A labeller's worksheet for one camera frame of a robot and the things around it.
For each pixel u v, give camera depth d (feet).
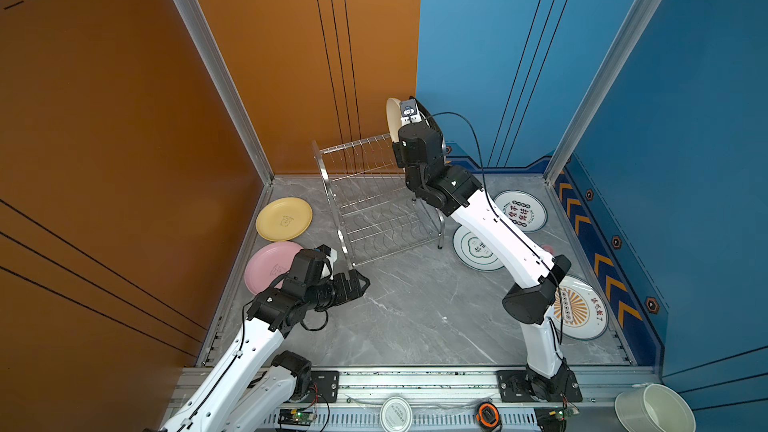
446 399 2.38
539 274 1.54
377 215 3.48
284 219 3.52
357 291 2.15
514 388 2.38
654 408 2.29
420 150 1.61
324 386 2.43
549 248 3.23
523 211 3.57
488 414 2.21
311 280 1.91
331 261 2.32
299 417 2.32
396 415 2.12
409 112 1.83
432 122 2.31
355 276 2.24
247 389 1.51
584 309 2.80
